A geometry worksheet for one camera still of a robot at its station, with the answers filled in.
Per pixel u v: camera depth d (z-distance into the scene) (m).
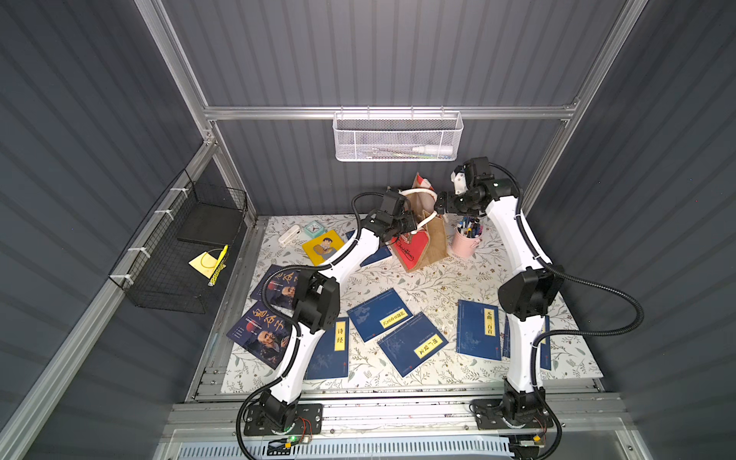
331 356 0.83
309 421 0.72
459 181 0.83
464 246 1.04
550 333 0.59
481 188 0.65
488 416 0.74
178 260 0.73
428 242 0.91
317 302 0.59
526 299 0.57
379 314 0.92
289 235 1.11
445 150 0.89
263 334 0.87
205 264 0.74
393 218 0.75
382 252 1.08
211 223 0.80
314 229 1.14
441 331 0.89
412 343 0.87
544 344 0.85
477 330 0.89
